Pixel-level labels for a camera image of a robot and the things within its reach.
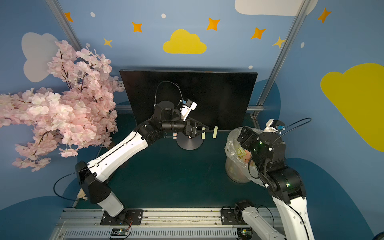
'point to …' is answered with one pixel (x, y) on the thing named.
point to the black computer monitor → (224, 100)
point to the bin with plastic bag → (236, 170)
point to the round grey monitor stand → (185, 143)
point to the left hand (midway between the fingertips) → (205, 123)
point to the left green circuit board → (119, 232)
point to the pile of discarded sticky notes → (244, 154)
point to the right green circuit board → (246, 233)
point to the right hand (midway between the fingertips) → (252, 130)
